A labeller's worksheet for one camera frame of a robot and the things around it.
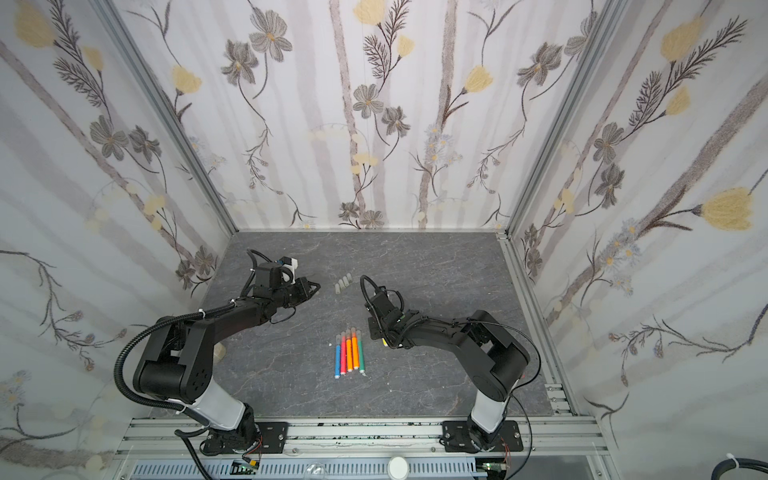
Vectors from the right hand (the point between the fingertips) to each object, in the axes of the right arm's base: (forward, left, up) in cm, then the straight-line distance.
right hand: (369, 315), depth 91 cm
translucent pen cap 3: (+12, +12, -6) cm, 18 cm away
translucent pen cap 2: (+15, +11, -5) cm, 20 cm away
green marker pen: (-11, +2, -4) cm, 11 cm away
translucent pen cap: (+15, +10, -5) cm, 19 cm away
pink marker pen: (-11, +7, -4) cm, 14 cm away
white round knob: (-39, -9, +8) cm, 41 cm away
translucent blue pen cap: (+17, +8, -6) cm, 20 cm away
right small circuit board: (-38, -33, -1) cm, 50 cm away
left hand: (+10, +18, +5) cm, 21 cm away
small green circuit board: (-39, +28, -6) cm, 49 cm away
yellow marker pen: (-11, -5, +7) cm, 14 cm away
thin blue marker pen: (-12, +9, -5) cm, 16 cm away
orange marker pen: (-8, +6, -5) cm, 11 cm away
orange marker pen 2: (-9, +4, -3) cm, 11 cm away
